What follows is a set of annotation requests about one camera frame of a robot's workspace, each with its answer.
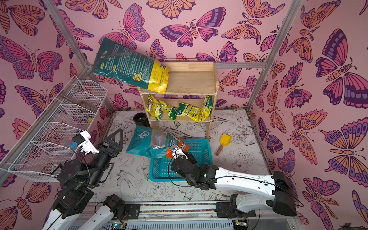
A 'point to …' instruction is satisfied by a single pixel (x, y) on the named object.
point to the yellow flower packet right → (207, 108)
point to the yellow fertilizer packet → (154, 107)
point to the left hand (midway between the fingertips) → (121, 131)
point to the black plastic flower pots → (141, 119)
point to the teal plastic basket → (160, 169)
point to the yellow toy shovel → (224, 140)
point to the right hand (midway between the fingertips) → (177, 155)
